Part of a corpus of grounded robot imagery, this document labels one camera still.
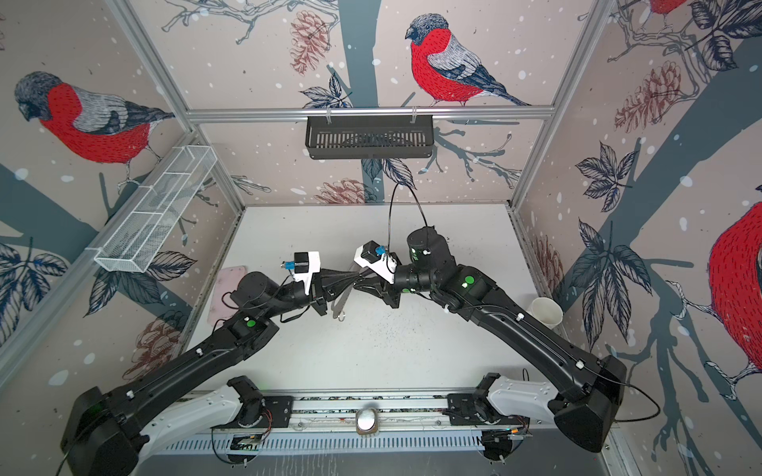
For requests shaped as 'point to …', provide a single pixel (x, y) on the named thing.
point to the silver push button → (366, 420)
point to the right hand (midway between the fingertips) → (353, 284)
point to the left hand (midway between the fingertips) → (354, 279)
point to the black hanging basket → (369, 138)
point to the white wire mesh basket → (141, 233)
